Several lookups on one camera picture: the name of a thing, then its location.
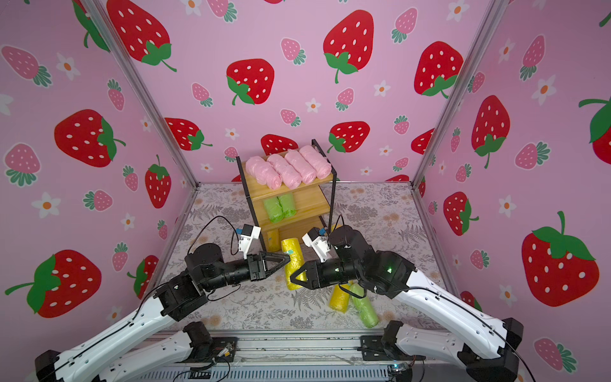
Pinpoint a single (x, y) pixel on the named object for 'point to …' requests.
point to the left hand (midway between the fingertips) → (287, 262)
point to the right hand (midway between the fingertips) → (296, 277)
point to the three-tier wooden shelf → (313, 204)
